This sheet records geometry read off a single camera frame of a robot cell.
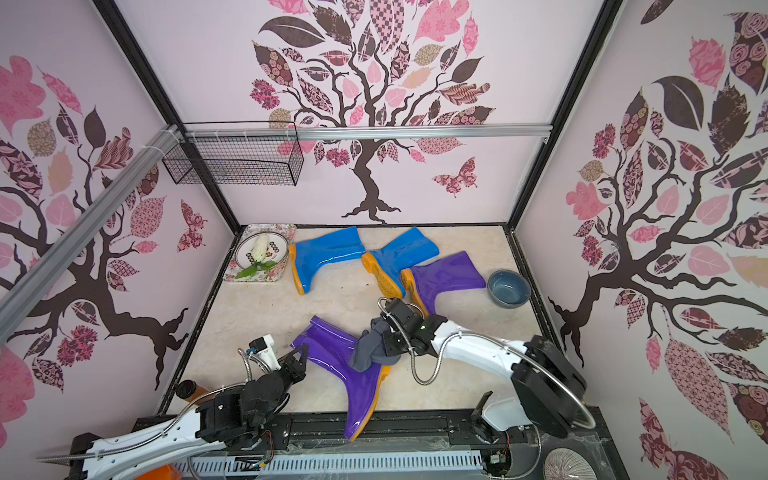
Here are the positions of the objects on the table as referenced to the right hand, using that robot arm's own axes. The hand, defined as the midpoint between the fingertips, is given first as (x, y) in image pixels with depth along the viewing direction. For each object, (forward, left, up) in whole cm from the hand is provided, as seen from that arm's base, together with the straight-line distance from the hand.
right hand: (386, 342), depth 83 cm
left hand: (-4, +20, +3) cm, 21 cm away
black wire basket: (+59, +52, +23) cm, 81 cm away
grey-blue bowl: (+20, -42, -5) cm, 47 cm away
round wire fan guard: (-29, -43, -4) cm, 52 cm away
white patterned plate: (+38, +42, -4) cm, 57 cm away
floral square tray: (+29, +41, -6) cm, 51 cm away
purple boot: (-2, +14, +2) cm, 15 cm away
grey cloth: (-4, +4, +6) cm, 8 cm away
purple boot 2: (+26, -23, -4) cm, 35 cm away
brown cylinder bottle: (-13, +49, +4) cm, 51 cm away
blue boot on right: (+29, -1, 0) cm, 29 cm away
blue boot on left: (+33, +28, +1) cm, 43 cm away
